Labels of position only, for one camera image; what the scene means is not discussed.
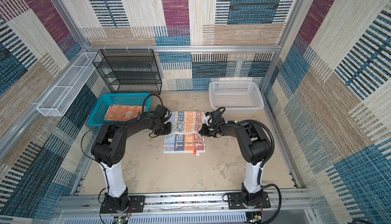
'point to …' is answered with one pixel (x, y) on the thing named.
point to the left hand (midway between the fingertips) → (170, 129)
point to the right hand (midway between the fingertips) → (200, 133)
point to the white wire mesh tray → (55, 103)
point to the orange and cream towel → (122, 112)
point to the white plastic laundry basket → (235, 96)
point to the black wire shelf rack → (130, 71)
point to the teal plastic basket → (97, 117)
